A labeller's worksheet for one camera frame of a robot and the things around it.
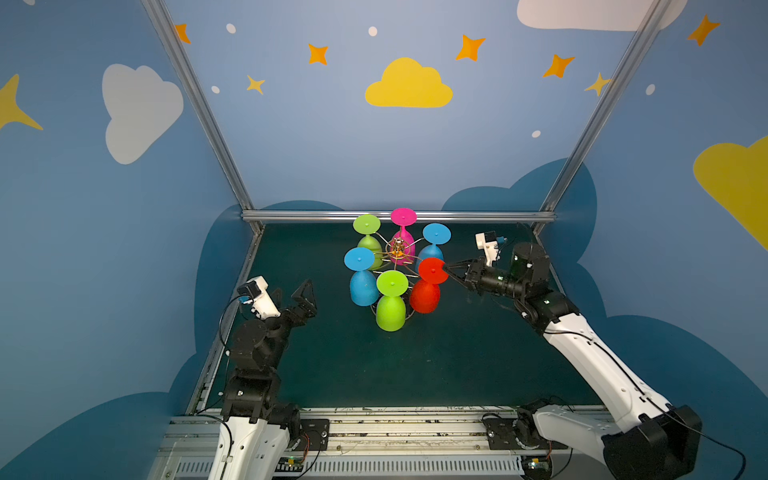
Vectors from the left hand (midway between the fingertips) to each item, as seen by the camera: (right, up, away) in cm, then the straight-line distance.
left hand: (294, 284), depth 69 cm
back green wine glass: (+17, +15, +11) cm, 25 cm away
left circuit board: (-2, -45, +3) cm, 45 cm away
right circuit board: (+59, -46, +4) cm, 75 cm away
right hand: (+36, +4, +1) cm, 37 cm away
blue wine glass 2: (+35, +12, +9) cm, 38 cm away
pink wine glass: (+26, +9, +7) cm, 28 cm away
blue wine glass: (+16, -1, +8) cm, 18 cm away
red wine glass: (+32, -4, +9) cm, 34 cm away
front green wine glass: (+23, -6, +4) cm, 24 cm away
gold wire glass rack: (+29, +2, +13) cm, 32 cm away
